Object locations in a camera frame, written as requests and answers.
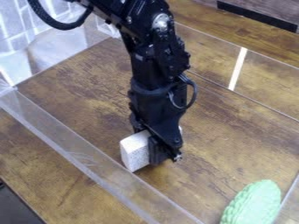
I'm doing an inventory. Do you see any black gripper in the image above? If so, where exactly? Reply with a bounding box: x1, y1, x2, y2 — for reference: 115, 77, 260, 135
128, 79, 187, 165

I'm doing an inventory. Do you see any white sponge block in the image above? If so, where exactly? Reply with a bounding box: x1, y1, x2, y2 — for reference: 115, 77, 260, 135
119, 130, 151, 172

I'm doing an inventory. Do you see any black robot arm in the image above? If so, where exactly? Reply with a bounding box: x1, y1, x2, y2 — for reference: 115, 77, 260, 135
68, 0, 198, 165

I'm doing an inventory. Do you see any green knitted object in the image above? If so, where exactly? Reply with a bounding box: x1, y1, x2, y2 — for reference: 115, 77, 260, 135
219, 179, 282, 224

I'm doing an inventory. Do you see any clear acrylic enclosure wall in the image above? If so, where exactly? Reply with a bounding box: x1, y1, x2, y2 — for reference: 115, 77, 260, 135
0, 0, 299, 224

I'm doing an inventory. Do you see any black cable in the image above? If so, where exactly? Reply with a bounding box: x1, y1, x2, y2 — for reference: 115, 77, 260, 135
27, 0, 95, 32

